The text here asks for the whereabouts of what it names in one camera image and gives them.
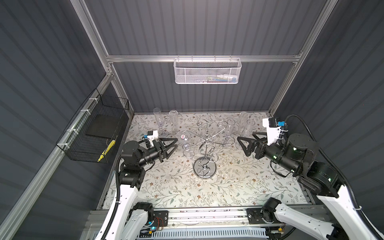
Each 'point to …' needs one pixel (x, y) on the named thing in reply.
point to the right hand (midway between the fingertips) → (247, 137)
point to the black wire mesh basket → (77, 145)
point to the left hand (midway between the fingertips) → (178, 143)
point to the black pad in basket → (103, 125)
